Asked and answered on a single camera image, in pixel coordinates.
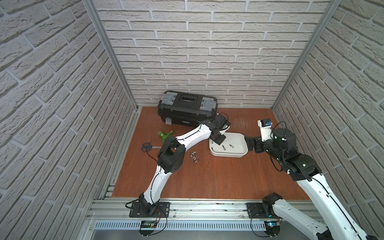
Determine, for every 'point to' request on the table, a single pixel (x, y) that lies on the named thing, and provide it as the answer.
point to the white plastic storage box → (234, 145)
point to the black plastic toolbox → (187, 108)
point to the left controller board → (147, 227)
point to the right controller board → (272, 228)
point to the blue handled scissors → (146, 147)
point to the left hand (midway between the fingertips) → (223, 138)
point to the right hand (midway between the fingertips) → (256, 135)
